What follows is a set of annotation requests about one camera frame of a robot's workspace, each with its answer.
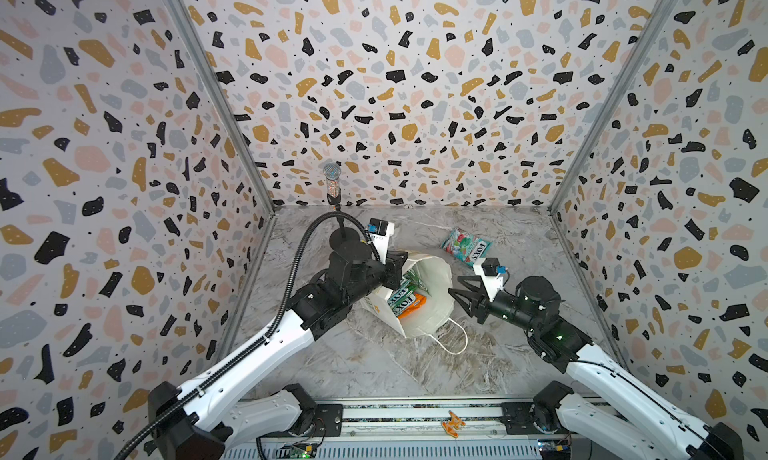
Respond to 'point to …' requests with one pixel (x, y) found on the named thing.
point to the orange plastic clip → (455, 422)
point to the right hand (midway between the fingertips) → (453, 282)
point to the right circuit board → (554, 449)
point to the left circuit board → (300, 450)
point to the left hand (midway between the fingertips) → (409, 250)
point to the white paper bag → (432, 316)
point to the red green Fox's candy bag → (465, 247)
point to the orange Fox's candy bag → (420, 300)
